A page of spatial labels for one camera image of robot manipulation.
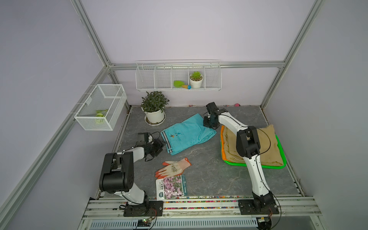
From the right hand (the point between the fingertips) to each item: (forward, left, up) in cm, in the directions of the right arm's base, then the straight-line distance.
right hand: (205, 123), depth 106 cm
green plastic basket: (-35, -29, +6) cm, 46 cm away
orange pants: (-27, -8, +8) cm, 29 cm away
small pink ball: (+23, -30, -4) cm, 39 cm away
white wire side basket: (-11, +60, +27) cm, 67 cm away
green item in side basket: (-16, +58, +28) cm, 67 cm away
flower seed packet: (-44, +22, -2) cm, 49 cm away
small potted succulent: (+13, +7, +29) cm, 33 cm away
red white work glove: (-33, +21, -2) cm, 39 cm away
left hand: (-19, +28, 0) cm, 33 cm away
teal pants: (-7, +10, -1) cm, 13 cm away
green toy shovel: (+18, +19, +22) cm, 35 cm away
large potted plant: (+4, +36, +15) cm, 39 cm away
